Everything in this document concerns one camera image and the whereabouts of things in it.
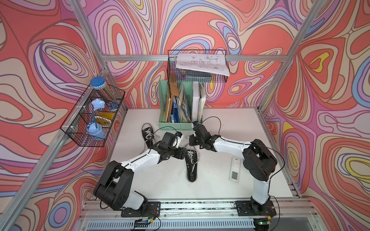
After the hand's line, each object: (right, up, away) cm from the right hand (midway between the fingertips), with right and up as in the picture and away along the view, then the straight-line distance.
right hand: (191, 141), depth 94 cm
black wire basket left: (-52, +14, -21) cm, 58 cm away
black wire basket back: (-11, +46, +7) cm, 48 cm away
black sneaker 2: (-31, +5, +7) cm, 32 cm away
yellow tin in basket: (-44, +15, -24) cm, 52 cm away
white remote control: (+25, -18, -10) cm, 33 cm away
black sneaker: (0, -12, -8) cm, 15 cm away
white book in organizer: (+3, +26, -1) cm, 27 cm away
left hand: (-5, -5, -7) cm, 10 cm away
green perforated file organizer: (-7, +25, -1) cm, 26 cm away
